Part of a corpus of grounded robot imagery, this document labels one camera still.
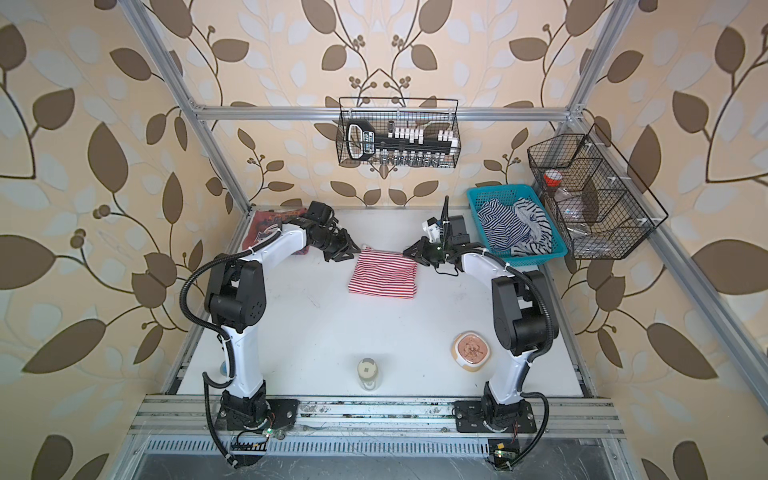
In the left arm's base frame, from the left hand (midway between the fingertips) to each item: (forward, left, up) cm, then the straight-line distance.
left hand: (361, 247), depth 94 cm
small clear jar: (-37, -5, -2) cm, 37 cm away
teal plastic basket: (+31, -54, -4) cm, 63 cm away
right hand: (-3, -14, +1) cm, 15 cm away
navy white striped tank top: (+15, -57, -7) cm, 59 cm away
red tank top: (+19, +42, -11) cm, 47 cm away
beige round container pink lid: (-28, -33, -9) cm, 44 cm away
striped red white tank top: (-4, -7, -9) cm, 12 cm away
